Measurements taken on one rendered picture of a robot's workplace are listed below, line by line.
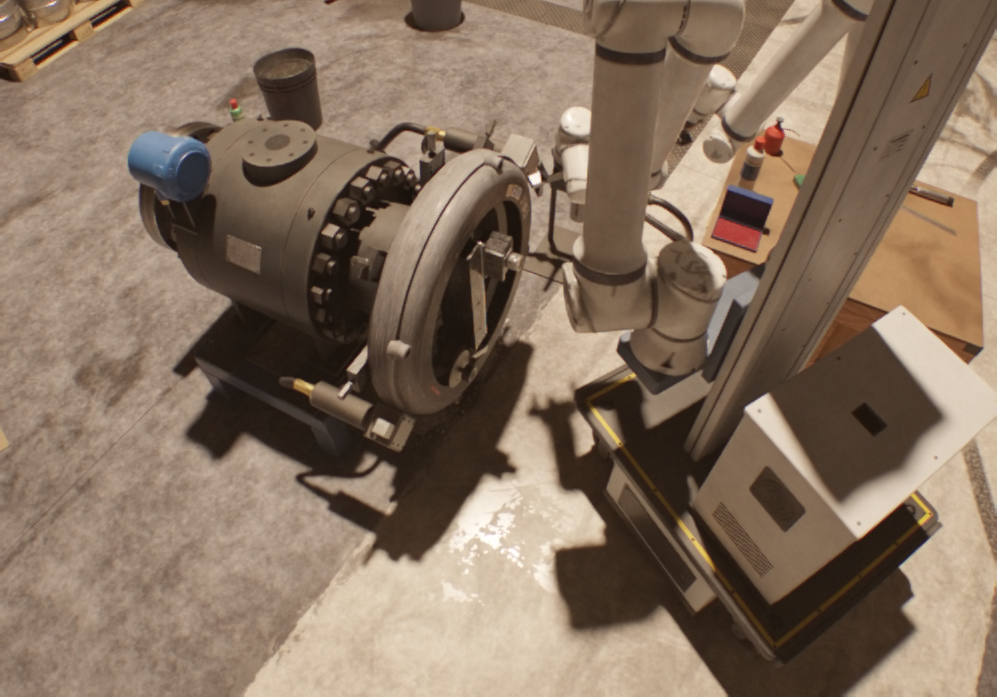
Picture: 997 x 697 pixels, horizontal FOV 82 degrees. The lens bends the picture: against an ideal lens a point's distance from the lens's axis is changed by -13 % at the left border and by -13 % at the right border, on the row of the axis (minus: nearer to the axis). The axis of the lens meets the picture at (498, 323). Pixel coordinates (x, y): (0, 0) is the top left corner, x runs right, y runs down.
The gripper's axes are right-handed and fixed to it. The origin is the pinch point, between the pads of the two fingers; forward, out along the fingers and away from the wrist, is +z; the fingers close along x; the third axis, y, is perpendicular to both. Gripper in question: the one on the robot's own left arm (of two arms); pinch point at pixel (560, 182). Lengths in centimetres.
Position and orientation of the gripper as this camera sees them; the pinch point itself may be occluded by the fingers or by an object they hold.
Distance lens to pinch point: 187.1
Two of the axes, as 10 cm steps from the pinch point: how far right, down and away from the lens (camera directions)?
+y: -3.7, -9.1, 2.1
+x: -9.3, 3.5, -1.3
